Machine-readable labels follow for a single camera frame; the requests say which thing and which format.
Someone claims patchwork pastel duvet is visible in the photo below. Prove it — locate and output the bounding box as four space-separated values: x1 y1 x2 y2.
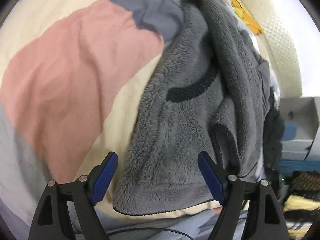
0 0 281 240

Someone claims black garment on bed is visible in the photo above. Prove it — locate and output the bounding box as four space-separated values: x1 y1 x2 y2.
263 90 285 192

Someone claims yellow orange pillow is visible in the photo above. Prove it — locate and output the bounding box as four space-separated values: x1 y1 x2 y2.
228 0 264 35

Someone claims blue chair back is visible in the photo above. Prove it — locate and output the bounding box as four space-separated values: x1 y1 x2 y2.
281 122 298 141

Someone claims cream quilted headboard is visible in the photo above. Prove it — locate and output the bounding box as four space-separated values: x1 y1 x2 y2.
240 0 302 98

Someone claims grey white wardrobe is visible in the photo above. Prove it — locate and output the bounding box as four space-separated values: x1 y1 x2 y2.
280 97 319 161

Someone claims grey fleece zip jacket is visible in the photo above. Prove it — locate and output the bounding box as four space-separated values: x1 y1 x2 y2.
113 0 270 216

